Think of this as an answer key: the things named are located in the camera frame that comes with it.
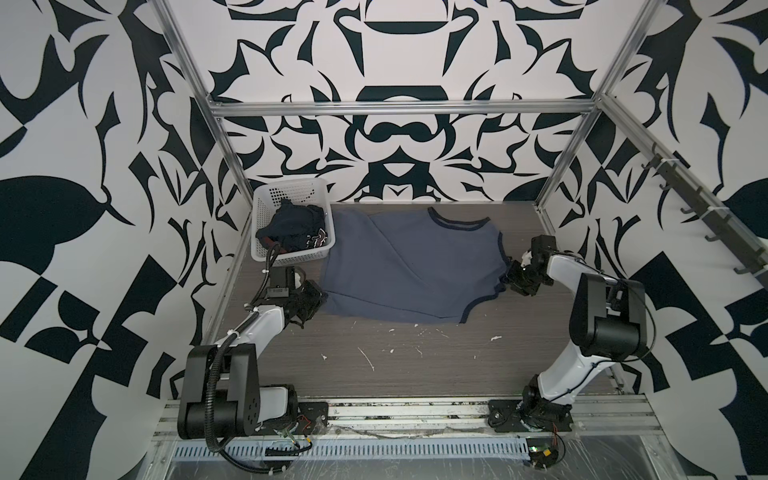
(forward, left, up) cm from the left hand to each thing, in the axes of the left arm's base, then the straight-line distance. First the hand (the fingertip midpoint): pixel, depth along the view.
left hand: (329, 288), depth 89 cm
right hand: (+4, -56, -4) cm, 57 cm away
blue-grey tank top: (+11, -25, -6) cm, 28 cm away
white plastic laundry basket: (+38, +26, 0) cm, 46 cm away
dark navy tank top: (+22, +13, +4) cm, 26 cm away
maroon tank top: (+16, +20, +3) cm, 26 cm away
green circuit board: (-41, -52, -8) cm, 67 cm away
